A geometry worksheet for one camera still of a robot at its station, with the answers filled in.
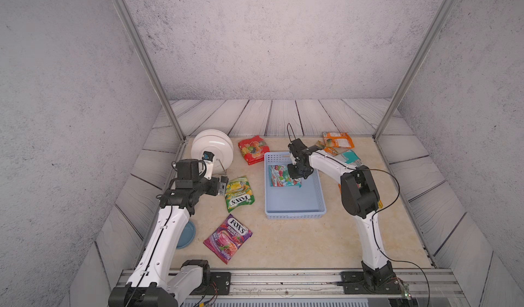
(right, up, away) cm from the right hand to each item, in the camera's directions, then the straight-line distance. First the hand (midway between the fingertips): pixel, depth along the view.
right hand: (293, 174), depth 101 cm
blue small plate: (-45, -23, -19) cm, 53 cm away
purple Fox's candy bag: (-30, -24, -20) cm, 43 cm away
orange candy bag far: (+28, +18, +17) cm, 37 cm away
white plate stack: (-35, +15, -5) cm, 38 cm away
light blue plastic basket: (-6, -12, -6) cm, 15 cm away
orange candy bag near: (+21, +12, +13) cm, 28 cm away
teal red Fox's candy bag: (-7, -1, +1) cm, 7 cm away
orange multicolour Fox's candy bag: (+38, -13, -8) cm, 41 cm away
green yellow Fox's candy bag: (-26, -8, -5) cm, 28 cm away
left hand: (-31, +2, -21) cm, 38 cm away
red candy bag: (-21, +12, +10) cm, 26 cm away
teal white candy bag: (+31, +8, +8) cm, 33 cm away
